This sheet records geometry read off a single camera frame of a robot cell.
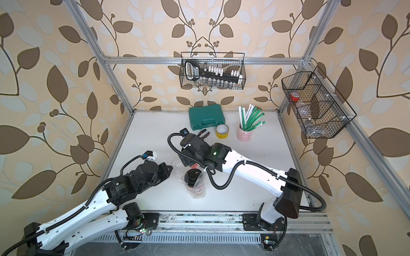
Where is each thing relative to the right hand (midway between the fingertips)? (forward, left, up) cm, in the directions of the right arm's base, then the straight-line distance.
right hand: (189, 150), depth 74 cm
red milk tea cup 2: (-3, -2, -10) cm, 10 cm away
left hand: (-6, +8, -4) cm, 11 cm away
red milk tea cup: (-14, -3, -1) cm, 15 cm away
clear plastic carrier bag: (-7, +6, -8) cm, 12 cm away
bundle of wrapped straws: (+27, -35, -11) cm, 45 cm away
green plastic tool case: (+43, -8, -22) cm, 49 cm away
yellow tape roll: (+27, -18, -21) cm, 39 cm away
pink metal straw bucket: (+19, -31, -16) cm, 39 cm away
